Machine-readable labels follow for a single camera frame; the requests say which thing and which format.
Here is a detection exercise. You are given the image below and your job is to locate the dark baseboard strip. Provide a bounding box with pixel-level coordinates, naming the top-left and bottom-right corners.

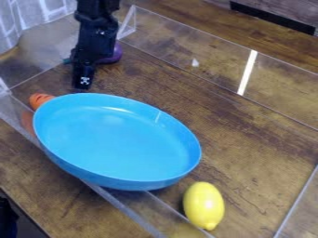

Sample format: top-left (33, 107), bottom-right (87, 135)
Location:
top-left (230, 0), bottom-right (317, 35)

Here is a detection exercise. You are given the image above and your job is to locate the blue round plastic tray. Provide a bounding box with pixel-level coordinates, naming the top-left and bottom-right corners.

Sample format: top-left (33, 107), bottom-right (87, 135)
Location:
top-left (33, 93), bottom-right (202, 191)

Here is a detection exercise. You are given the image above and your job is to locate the orange toy carrot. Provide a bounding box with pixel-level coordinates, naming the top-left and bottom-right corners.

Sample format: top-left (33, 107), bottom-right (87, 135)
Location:
top-left (22, 93), bottom-right (54, 136)

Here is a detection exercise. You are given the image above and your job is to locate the yellow toy lemon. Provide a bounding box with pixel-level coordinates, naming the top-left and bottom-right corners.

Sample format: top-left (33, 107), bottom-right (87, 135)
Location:
top-left (184, 181), bottom-right (225, 231)

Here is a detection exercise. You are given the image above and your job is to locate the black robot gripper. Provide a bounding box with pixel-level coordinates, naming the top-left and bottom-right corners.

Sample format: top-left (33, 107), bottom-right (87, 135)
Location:
top-left (71, 0), bottom-right (122, 90)

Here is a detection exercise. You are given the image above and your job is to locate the purple toy eggplant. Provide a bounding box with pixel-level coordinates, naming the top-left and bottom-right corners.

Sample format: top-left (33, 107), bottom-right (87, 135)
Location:
top-left (62, 42), bottom-right (125, 65)

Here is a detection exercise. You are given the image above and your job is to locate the white tiled cloth backdrop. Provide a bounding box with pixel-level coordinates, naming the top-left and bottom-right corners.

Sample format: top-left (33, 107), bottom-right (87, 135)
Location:
top-left (0, 0), bottom-right (78, 55)

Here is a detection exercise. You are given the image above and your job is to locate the clear acrylic enclosure wall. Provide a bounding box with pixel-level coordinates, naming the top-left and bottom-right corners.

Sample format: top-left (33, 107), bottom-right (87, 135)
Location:
top-left (0, 0), bottom-right (318, 238)

